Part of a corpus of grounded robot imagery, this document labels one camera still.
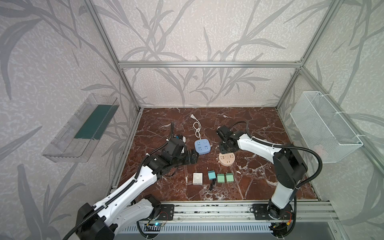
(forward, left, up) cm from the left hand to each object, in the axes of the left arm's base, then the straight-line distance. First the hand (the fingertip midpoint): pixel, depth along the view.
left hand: (195, 152), depth 77 cm
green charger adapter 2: (-8, -20, -16) cm, 26 cm away
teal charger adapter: (-6, -9, -15) cm, 19 cm away
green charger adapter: (-9, -14, -14) cm, 22 cm away
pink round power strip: (+3, -19, -15) cm, 24 cm away
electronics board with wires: (-31, +20, -18) cm, 41 cm away
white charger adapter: (-9, -1, -14) cm, 17 cm away
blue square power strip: (+12, -4, -15) cm, 20 cm away
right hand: (+10, -18, -13) cm, 24 cm away
